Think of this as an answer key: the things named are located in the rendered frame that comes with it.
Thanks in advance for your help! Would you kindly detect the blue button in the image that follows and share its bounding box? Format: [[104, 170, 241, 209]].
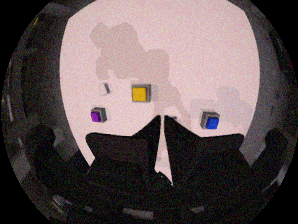
[[200, 112, 220, 129]]

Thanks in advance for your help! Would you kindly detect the yellow button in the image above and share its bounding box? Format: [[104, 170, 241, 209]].
[[132, 84, 150, 104]]

